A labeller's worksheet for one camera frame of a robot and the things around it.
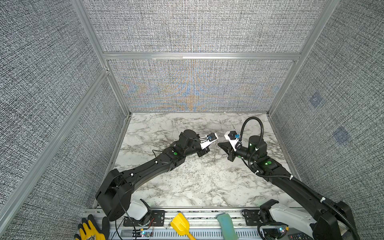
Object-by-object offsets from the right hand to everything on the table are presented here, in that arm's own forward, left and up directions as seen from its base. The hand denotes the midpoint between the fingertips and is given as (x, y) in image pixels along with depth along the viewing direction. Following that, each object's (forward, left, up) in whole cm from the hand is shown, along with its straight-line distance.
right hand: (219, 142), depth 76 cm
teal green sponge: (-33, -2, -22) cm, 40 cm away
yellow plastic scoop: (-32, +20, -22) cm, 44 cm away
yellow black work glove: (-35, +62, -19) cm, 74 cm away
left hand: (+2, +4, 0) cm, 5 cm away
